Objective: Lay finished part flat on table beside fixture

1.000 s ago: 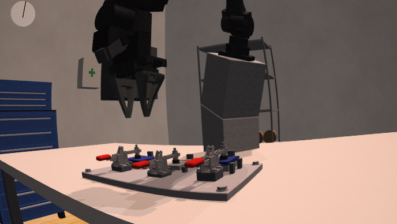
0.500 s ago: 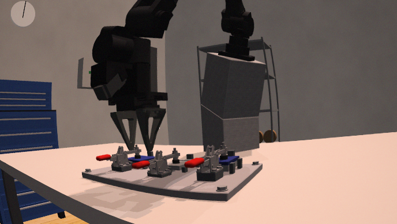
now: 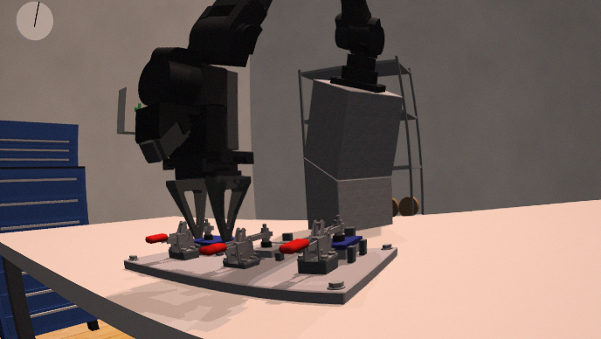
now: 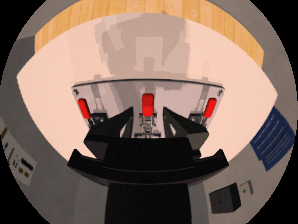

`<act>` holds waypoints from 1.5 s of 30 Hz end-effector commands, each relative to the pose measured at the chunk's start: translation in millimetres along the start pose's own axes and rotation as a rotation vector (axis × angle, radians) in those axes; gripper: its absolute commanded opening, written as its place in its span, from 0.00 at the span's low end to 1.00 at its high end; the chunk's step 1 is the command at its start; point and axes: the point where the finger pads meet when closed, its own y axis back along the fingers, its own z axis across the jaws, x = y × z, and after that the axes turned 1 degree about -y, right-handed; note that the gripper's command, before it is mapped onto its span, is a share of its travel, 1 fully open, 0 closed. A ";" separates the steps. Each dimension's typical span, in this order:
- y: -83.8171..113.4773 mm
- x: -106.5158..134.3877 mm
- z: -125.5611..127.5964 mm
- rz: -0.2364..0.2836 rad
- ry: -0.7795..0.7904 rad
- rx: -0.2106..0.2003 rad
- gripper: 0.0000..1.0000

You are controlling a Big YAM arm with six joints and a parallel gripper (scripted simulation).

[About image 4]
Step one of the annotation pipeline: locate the grey fixture plate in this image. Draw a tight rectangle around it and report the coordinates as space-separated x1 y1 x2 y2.
71 79 225 138

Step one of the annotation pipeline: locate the grey toggle clamp with red handle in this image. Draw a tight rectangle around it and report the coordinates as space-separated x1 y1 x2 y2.
139 93 157 138
188 98 217 126

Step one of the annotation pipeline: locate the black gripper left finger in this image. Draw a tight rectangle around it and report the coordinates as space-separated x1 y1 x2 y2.
87 107 134 138

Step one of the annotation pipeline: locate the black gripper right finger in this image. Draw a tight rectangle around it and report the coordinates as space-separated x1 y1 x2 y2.
162 107 209 150

